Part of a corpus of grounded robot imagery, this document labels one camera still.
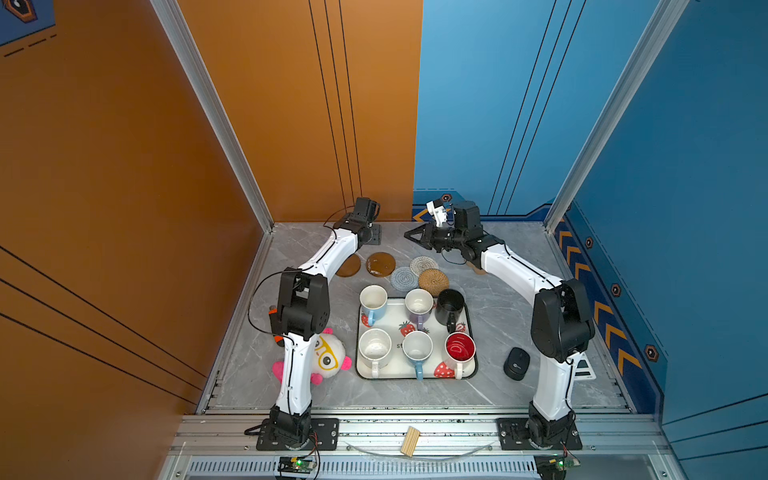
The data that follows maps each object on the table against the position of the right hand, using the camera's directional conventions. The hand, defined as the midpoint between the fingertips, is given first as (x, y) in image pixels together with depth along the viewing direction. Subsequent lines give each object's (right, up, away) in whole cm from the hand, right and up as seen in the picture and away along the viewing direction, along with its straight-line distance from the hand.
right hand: (404, 236), depth 85 cm
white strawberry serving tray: (-2, -27, +9) cm, 29 cm away
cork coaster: (+16, -9, -16) cm, 24 cm away
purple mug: (+5, -21, +10) cm, 24 cm away
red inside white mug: (+16, -33, 0) cm, 37 cm away
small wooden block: (+1, -51, -13) cm, 52 cm away
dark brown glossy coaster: (-8, -9, +23) cm, 26 cm away
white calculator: (+50, -37, -2) cm, 62 cm away
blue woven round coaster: (+1, -14, +17) cm, 22 cm away
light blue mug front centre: (+4, -32, +1) cm, 33 cm away
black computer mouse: (+31, -36, -3) cm, 47 cm away
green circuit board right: (+35, -55, -15) cm, 67 cm away
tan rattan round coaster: (+11, -15, +17) cm, 25 cm away
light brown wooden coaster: (-19, -10, +22) cm, 31 cm away
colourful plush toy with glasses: (-20, -33, -6) cm, 39 cm away
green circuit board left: (-26, -55, -14) cm, 63 cm away
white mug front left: (-8, -32, +2) cm, 33 cm away
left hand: (-12, +3, +16) cm, 20 cm away
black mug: (+14, -21, +7) cm, 26 cm away
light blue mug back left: (-10, -21, +9) cm, 25 cm away
